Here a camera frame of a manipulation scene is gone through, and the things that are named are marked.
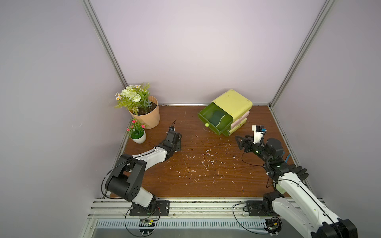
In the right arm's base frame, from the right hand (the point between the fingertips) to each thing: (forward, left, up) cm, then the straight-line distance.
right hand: (242, 132), depth 77 cm
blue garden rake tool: (-5, -30, -23) cm, 38 cm away
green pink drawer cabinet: (+21, 0, 0) cm, 21 cm away
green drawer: (+19, +20, -6) cm, 28 cm away
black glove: (-13, -36, -21) cm, 44 cm away
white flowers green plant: (+17, +60, +10) cm, 63 cm away
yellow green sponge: (+15, +13, -6) cm, 21 cm away
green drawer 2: (+5, +8, -6) cm, 11 cm away
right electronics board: (-38, -13, -23) cm, 46 cm away
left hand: (+5, +38, -17) cm, 42 cm away
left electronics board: (-39, +49, -23) cm, 67 cm away
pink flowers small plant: (+9, +64, -11) cm, 66 cm away
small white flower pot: (+3, +61, -14) cm, 63 cm away
